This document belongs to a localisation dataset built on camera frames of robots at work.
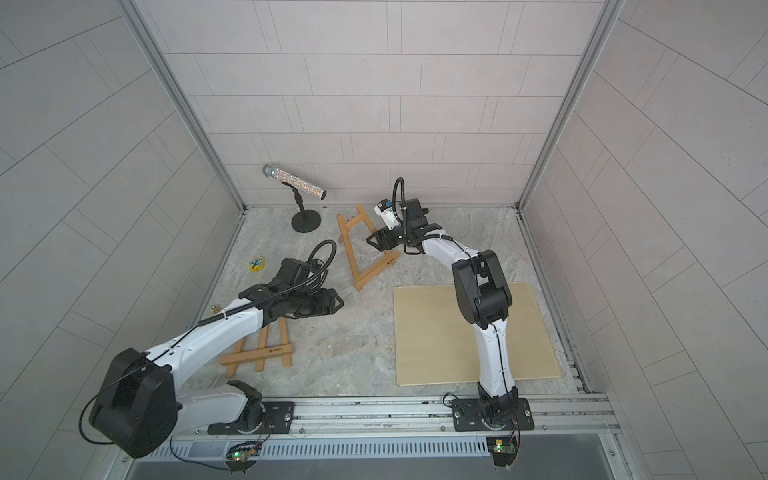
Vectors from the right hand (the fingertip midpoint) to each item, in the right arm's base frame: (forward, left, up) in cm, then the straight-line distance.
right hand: (377, 234), depth 96 cm
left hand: (-22, +11, -2) cm, 25 cm away
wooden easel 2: (-8, -1, -5) cm, 9 cm away
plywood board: (-33, -15, -11) cm, 38 cm away
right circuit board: (-57, -28, -13) cm, 65 cm away
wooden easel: (-34, +32, -7) cm, 47 cm away
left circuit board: (-56, +31, -7) cm, 64 cm away
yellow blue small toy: (-4, +41, -7) cm, 42 cm away
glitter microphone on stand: (+15, +28, -7) cm, 32 cm away
